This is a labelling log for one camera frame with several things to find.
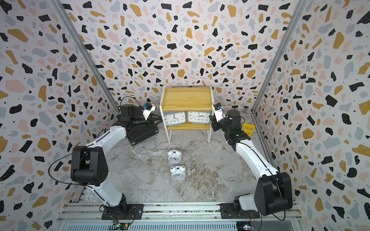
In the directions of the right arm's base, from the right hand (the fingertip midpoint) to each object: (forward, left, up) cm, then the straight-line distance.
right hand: (212, 114), depth 81 cm
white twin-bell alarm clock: (-16, +22, -19) cm, 33 cm away
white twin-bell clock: (-26, +19, -20) cm, 38 cm away
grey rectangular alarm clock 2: (+2, +24, -6) cm, 25 cm away
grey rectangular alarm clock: (+4, +8, -6) cm, 10 cm away
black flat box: (-8, +42, -5) cm, 43 cm away
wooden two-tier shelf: (+7, +14, +6) cm, 17 cm away
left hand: (+1, +30, -4) cm, 30 cm away
